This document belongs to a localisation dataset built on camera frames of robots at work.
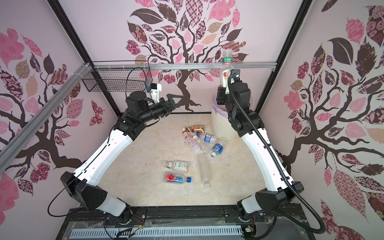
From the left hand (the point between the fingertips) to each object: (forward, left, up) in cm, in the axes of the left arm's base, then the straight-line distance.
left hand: (181, 103), depth 65 cm
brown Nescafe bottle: (+15, -10, -37) cm, 41 cm away
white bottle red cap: (+4, -4, -38) cm, 38 cm away
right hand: (+5, -21, +6) cm, 22 cm away
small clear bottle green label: (-14, +4, -37) cm, 40 cm away
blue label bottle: (+7, -17, -39) cm, 43 cm away
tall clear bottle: (-8, -12, -42) cm, 44 cm away
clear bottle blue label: (-2, -21, -37) cm, 42 cm away
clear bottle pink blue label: (-20, +5, -37) cm, 43 cm away
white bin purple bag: (+8, -22, -26) cm, 35 cm away
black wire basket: (+36, +44, -9) cm, 57 cm away
